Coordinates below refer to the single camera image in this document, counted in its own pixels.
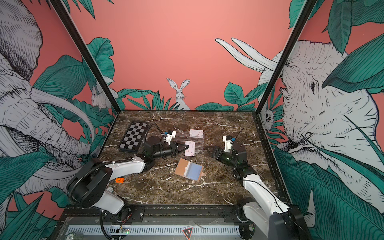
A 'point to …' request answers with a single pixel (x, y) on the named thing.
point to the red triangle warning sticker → (187, 232)
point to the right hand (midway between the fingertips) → (208, 149)
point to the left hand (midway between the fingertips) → (189, 146)
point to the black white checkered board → (134, 137)
